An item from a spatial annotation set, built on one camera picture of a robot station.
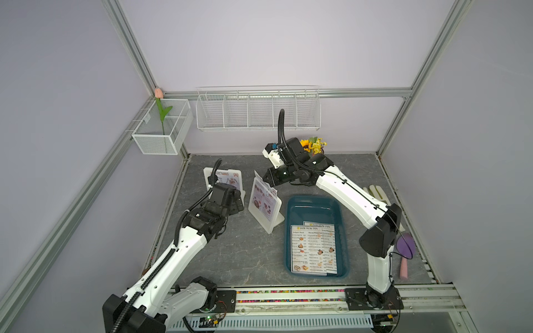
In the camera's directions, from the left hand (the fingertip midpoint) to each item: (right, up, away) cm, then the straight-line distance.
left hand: (227, 202), depth 78 cm
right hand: (+13, +9, 0) cm, 16 cm away
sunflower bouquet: (+35, +23, +11) cm, 43 cm away
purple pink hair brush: (+74, -21, +10) cm, 77 cm away
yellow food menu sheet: (+31, -21, +7) cm, 38 cm away
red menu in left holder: (-1, +9, +10) cm, 14 cm away
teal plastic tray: (+38, -5, +17) cm, 42 cm away
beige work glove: (+70, +1, +25) cm, 74 cm away
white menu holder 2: (+15, -12, +11) cm, 22 cm away
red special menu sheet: (+14, +1, +6) cm, 15 cm away
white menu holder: (-10, +11, +10) cm, 18 cm away
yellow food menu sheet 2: (+41, -19, +9) cm, 47 cm away
